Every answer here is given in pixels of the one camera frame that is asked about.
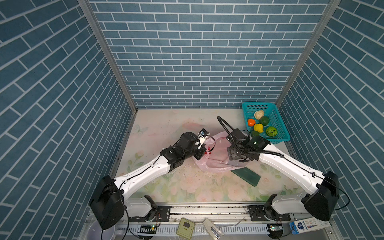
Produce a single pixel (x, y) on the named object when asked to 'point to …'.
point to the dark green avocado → (255, 133)
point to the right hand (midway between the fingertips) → (234, 150)
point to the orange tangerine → (251, 122)
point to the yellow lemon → (258, 127)
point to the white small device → (213, 231)
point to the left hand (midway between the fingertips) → (205, 145)
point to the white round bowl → (95, 232)
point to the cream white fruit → (259, 114)
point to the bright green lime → (271, 131)
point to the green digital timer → (185, 228)
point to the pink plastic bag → (216, 157)
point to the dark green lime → (264, 120)
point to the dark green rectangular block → (247, 175)
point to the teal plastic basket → (275, 120)
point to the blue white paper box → (308, 224)
